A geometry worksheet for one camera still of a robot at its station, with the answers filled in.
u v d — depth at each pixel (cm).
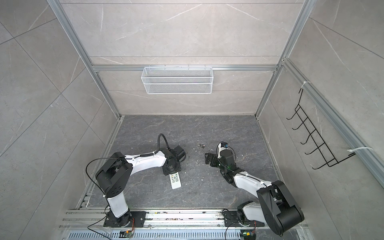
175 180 86
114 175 48
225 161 68
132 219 73
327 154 62
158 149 65
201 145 101
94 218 75
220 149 82
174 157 69
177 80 100
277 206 42
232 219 73
